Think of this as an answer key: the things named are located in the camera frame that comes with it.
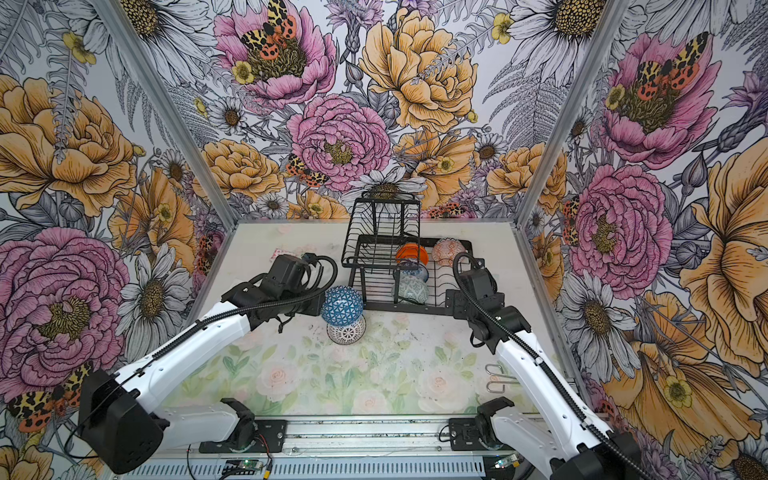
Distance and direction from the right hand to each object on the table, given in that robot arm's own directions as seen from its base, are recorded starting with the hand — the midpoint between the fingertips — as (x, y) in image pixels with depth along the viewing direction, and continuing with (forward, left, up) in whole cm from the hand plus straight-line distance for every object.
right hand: (470, 306), depth 80 cm
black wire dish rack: (+7, +19, +8) cm, 22 cm away
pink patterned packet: (+33, +62, -14) cm, 72 cm away
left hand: (+1, +40, 0) cm, 40 cm away
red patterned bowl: (+30, +1, -12) cm, 32 cm away
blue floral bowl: (+21, +12, -12) cm, 27 cm away
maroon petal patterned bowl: (0, +34, -14) cm, 37 cm away
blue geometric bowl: (+4, +34, -4) cm, 35 cm away
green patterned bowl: (+14, +13, -12) cm, 22 cm away
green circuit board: (-31, +55, -15) cm, 65 cm away
